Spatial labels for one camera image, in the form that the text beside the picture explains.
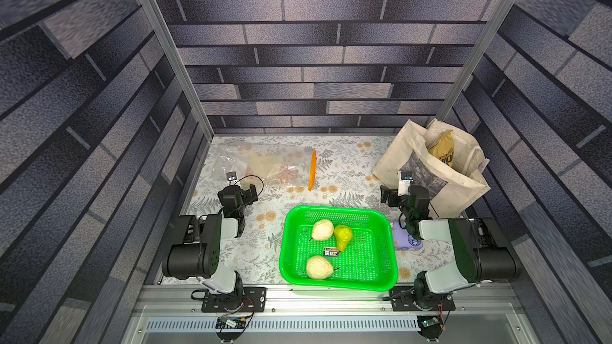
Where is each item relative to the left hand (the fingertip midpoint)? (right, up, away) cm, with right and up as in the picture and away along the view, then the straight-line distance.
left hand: (240, 183), depth 94 cm
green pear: (+40, -17, -13) cm, 45 cm away
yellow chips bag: (+76, +15, -12) cm, 78 cm away
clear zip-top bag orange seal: (+9, +6, +16) cm, 19 cm away
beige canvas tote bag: (+75, 0, -18) cm, 77 cm away
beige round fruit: (+33, -15, -12) cm, 38 cm away
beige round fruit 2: (+31, -25, -20) cm, 44 cm away
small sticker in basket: (+36, -23, -11) cm, 44 cm away
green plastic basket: (+49, -26, -13) cm, 57 cm away
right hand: (+63, 0, 0) cm, 63 cm away
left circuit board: (+4, -40, -23) cm, 47 cm away
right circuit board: (+66, -41, -23) cm, 81 cm away
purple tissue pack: (+60, -18, -15) cm, 65 cm away
